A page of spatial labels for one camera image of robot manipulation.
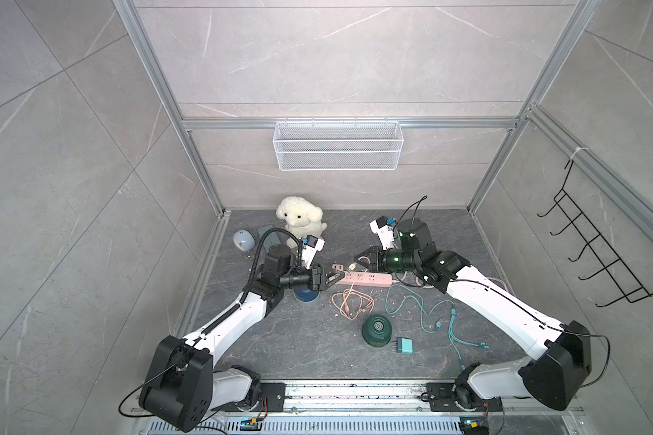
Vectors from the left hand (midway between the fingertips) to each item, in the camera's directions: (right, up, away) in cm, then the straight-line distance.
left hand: (341, 271), depth 75 cm
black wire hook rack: (+63, -1, -17) cm, 66 cm away
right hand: (+4, +4, -2) cm, 6 cm away
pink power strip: (+13, -6, +20) cm, 24 cm away
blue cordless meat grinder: (-12, -10, +12) cm, 20 cm away
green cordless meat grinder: (+10, -17, -1) cm, 19 cm away
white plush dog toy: (-13, +16, +20) cm, 29 cm away
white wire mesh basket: (-1, +44, +25) cm, 51 cm away
